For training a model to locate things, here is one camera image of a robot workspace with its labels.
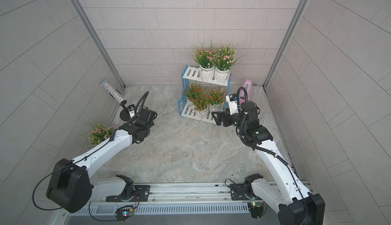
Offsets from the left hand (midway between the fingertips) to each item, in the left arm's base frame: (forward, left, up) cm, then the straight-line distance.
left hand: (143, 119), depth 85 cm
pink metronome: (+22, -62, +8) cm, 66 cm away
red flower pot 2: (+13, -42, +5) cm, 45 cm away
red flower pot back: (+15, -29, +6) cm, 33 cm away
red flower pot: (+8, -33, +6) cm, 34 cm away
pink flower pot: (-10, +19, +3) cm, 21 cm away
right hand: (-3, -42, +13) cm, 44 cm away
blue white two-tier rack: (+20, -27, +16) cm, 37 cm away
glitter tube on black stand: (+8, +13, +11) cm, 19 cm away
